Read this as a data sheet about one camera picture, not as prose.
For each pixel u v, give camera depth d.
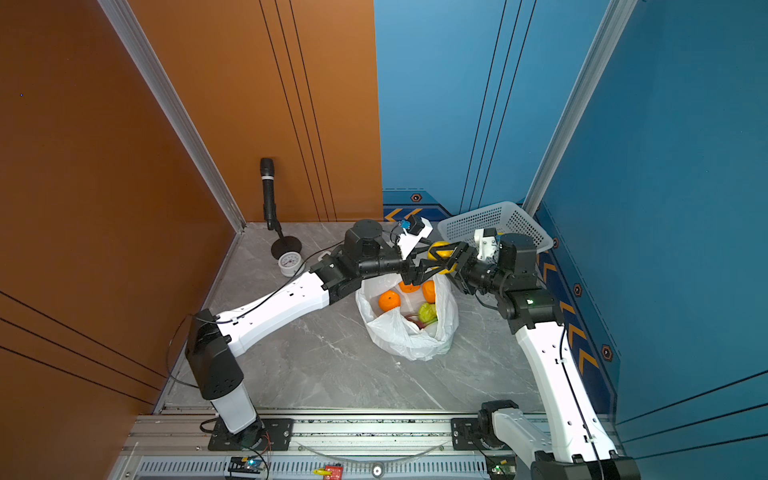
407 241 0.59
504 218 1.16
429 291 0.94
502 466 0.71
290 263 1.03
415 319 0.91
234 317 0.46
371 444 0.73
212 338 0.49
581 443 0.37
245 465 0.71
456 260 0.59
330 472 0.67
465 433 0.73
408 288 0.99
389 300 0.94
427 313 0.89
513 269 0.50
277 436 0.74
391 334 0.74
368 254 0.57
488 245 0.64
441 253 0.64
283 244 1.12
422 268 0.60
